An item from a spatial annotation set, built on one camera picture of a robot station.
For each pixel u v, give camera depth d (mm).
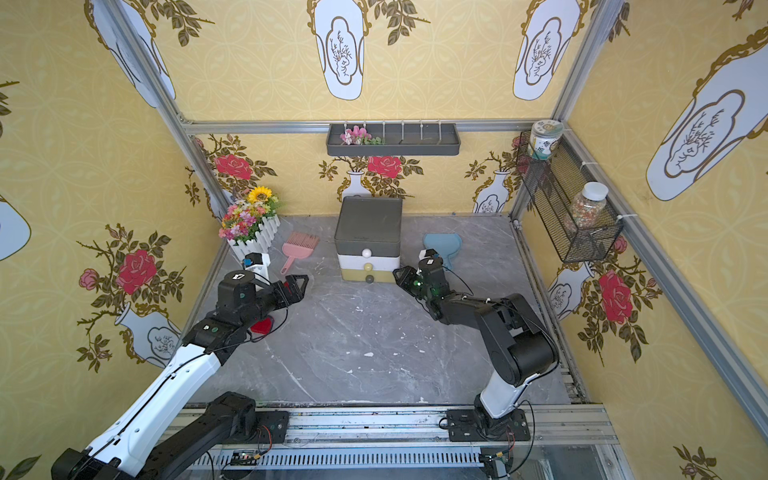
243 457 732
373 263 924
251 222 988
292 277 693
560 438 732
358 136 877
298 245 1126
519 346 472
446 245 1159
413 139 927
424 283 747
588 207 651
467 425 732
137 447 409
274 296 685
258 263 696
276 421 750
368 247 879
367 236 877
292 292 689
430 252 877
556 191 895
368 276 984
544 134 841
